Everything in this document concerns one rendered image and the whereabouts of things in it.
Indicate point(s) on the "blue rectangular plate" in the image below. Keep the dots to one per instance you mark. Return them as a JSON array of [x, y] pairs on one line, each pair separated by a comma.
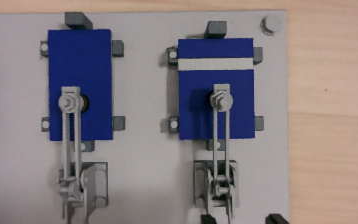
[[82, 58]]

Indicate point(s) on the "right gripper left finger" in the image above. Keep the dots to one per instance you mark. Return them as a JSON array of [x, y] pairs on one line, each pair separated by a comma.
[[207, 219]]

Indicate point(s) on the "blue rectangular block with white stripe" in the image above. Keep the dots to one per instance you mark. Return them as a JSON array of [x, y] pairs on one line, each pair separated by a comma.
[[204, 62]]

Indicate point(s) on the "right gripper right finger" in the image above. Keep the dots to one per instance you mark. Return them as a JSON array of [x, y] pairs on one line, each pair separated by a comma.
[[275, 218]]

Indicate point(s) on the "grey metal plate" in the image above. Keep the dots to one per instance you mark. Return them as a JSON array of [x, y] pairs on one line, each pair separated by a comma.
[[150, 170]]

